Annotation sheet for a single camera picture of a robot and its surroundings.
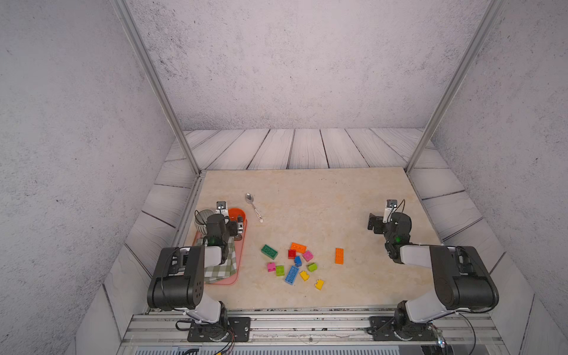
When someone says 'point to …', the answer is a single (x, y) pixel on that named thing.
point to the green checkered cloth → (228, 268)
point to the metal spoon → (250, 199)
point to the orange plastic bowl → (234, 213)
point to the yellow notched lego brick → (319, 284)
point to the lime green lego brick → (312, 267)
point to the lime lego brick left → (280, 271)
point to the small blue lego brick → (298, 262)
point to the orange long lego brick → (299, 248)
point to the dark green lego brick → (269, 251)
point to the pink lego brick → (271, 266)
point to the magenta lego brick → (308, 256)
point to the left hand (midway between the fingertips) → (231, 215)
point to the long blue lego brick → (291, 276)
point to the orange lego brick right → (339, 256)
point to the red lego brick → (291, 254)
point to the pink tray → (239, 242)
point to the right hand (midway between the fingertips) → (385, 213)
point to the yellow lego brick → (305, 276)
